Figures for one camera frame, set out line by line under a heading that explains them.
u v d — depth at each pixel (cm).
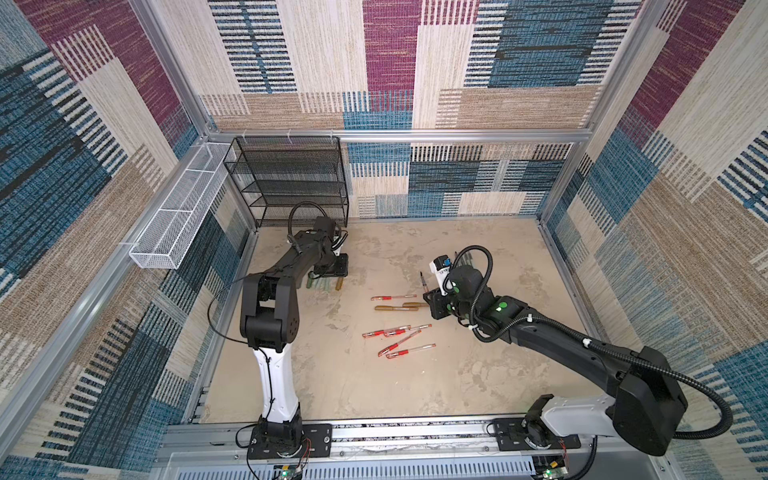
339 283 102
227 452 75
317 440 73
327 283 102
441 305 72
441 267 72
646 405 40
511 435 73
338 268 88
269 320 55
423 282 82
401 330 92
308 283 102
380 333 92
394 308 95
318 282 102
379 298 99
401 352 88
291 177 108
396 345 89
